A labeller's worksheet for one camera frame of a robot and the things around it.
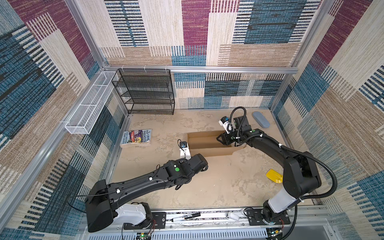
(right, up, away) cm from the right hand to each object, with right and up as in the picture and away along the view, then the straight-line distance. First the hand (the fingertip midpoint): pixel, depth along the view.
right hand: (220, 138), depth 89 cm
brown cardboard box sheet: (-7, -5, +15) cm, 18 cm away
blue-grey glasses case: (+34, +12, +22) cm, 43 cm away
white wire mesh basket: (-82, +12, +2) cm, 83 cm away
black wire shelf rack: (-50, +32, +19) cm, 62 cm away
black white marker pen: (-17, -36, -15) cm, 43 cm away
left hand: (-16, -9, -12) cm, 22 cm away
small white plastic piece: (+3, -36, -17) cm, 40 cm away
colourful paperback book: (-55, -1, +13) cm, 56 cm away
